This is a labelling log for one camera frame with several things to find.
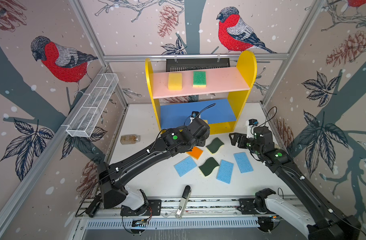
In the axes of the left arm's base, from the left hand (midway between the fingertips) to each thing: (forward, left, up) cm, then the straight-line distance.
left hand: (201, 135), depth 69 cm
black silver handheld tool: (-23, +9, -24) cm, 35 cm away
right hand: (+4, -19, -8) cm, 20 cm away
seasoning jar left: (+12, +44, -24) cm, 52 cm away
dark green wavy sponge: (+9, -11, -26) cm, 30 cm away
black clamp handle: (-26, +54, -27) cm, 66 cm away
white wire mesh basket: (+8, +57, +2) cm, 58 cm away
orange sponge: (+4, +1, -27) cm, 27 cm away
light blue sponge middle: (-8, -15, -27) cm, 32 cm away
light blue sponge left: (-4, +8, -27) cm, 28 cm away
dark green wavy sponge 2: (-5, -6, -26) cm, 27 cm away
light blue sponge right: (-3, -27, -26) cm, 38 cm away
